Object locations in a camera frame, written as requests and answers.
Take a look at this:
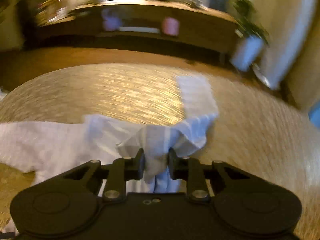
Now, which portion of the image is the lavender white striped shirt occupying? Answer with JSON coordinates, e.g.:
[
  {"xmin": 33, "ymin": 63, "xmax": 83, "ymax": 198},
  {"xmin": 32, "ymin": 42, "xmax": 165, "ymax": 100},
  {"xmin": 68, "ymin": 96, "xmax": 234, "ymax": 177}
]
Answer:
[{"xmin": 1, "ymin": 75, "xmax": 219, "ymax": 193}]

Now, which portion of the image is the lace tablecloth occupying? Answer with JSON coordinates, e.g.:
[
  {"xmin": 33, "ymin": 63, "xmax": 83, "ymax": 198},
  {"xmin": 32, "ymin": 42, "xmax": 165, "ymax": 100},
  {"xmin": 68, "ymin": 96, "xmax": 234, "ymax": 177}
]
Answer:
[{"xmin": 1, "ymin": 63, "xmax": 319, "ymax": 239}]

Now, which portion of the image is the potted plant white pot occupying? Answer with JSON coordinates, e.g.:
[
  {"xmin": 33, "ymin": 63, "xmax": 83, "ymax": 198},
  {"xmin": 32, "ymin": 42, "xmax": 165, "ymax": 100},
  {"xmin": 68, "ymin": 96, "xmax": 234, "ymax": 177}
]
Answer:
[{"xmin": 230, "ymin": 0, "xmax": 268, "ymax": 72}]

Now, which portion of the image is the pink container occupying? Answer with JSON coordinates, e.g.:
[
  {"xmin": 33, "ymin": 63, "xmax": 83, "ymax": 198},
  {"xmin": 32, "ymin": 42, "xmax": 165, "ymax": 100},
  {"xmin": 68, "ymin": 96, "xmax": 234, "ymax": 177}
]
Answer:
[{"xmin": 162, "ymin": 17, "xmax": 180, "ymax": 36}]

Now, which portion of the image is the long wooden sideboard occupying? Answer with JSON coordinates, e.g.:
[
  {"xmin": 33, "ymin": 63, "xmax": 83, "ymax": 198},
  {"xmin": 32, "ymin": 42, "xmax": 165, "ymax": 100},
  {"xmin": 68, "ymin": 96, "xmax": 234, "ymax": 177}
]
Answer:
[{"xmin": 37, "ymin": 1, "xmax": 238, "ymax": 59}]

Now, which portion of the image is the purple kettlebell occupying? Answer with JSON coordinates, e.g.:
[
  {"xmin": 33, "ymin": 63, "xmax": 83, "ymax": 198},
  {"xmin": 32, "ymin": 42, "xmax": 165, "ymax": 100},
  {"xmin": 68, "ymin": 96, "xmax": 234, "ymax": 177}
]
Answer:
[{"xmin": 101, "ymin": 9, "xmax": 122, "ymax": 31}]

